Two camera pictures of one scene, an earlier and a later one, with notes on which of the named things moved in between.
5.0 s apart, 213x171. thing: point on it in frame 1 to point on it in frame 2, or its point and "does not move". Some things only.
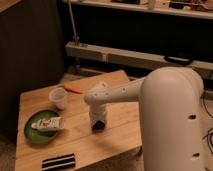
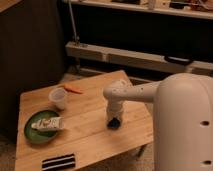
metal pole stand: [75, 38] does not move
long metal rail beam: [137, 57] does not move
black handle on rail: [178, 60] does not move
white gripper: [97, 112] to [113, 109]
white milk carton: [49, 124] does not move
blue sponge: [98, 125] to [114, 123]
